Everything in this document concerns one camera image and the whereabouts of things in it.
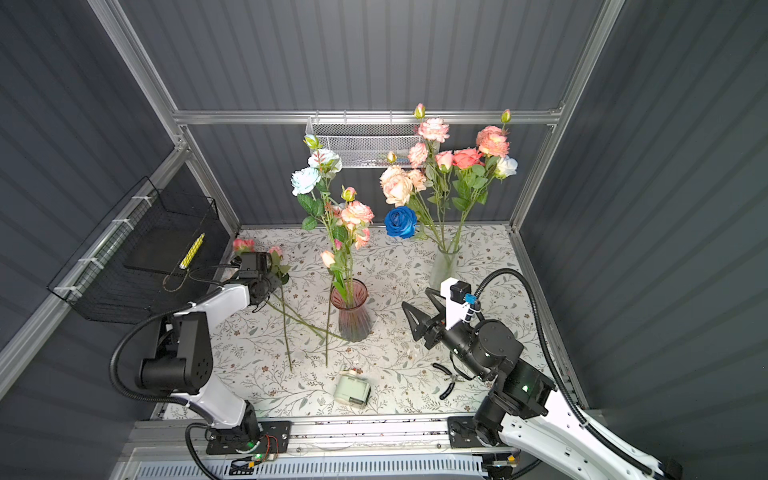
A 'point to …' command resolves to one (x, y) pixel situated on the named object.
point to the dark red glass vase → (354, 323)
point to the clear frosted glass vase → (445, 265)
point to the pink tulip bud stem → (328, 259)
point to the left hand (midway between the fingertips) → (268, 281)
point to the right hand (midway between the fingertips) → (419, 301)
